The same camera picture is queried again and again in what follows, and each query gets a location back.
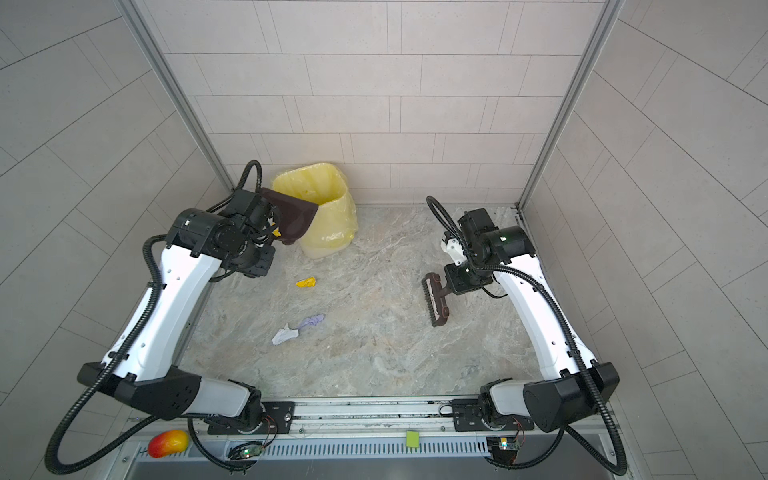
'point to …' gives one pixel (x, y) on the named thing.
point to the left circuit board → (245, 450)
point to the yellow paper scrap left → (310, 282)
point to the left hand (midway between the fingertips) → (267, 260)
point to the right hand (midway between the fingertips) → (449, 284)
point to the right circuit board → (503, 449)
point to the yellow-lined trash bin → (335, 224)
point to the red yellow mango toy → (168, 442)
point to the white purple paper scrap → (287, 333)
